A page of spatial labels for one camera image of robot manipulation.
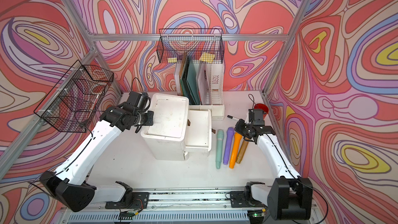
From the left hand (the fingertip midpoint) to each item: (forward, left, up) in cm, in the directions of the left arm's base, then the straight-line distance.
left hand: (152, 117), depth 75 cm
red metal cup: (+19, -65, -14) cm, 69 cm away
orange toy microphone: (-1, -46, -21) cm, 51 cm away
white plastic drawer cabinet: (-11, -9, 0) cm, 14 cm away
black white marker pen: (+17, -46, -23) cm, 55 cm away
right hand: (0, -44, -12) cm, 45 cm away
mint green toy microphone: (-6, -35, -22) cm, 42 cm away
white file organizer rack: (+33, -26, -7) cm, 43 cm away
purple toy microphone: (+2, -42, -21) cm, 47 cm away
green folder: (+24, -19, -2) cm, 31 cm away
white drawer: (+2, -23, -16) cm, 28 cm away
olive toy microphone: (-7, -48, -23) cm, 54 cm away
